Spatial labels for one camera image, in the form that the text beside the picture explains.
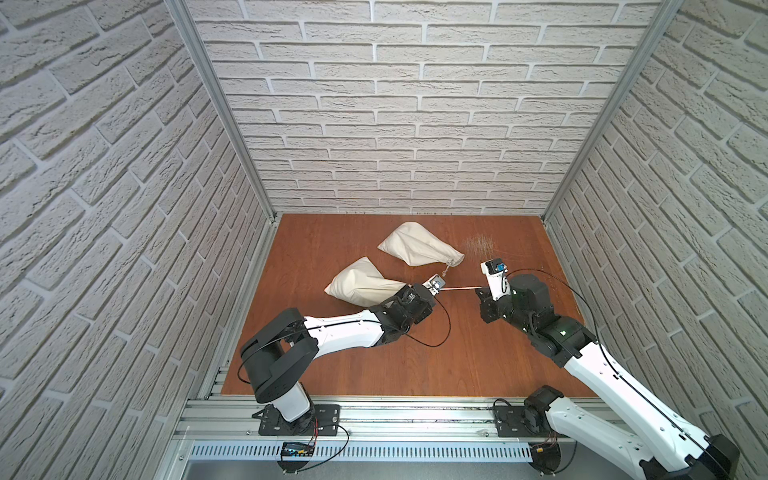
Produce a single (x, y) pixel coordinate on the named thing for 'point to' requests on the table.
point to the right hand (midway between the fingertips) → (474, 289)
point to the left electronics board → (295, 449)
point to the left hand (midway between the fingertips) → (415, 281)
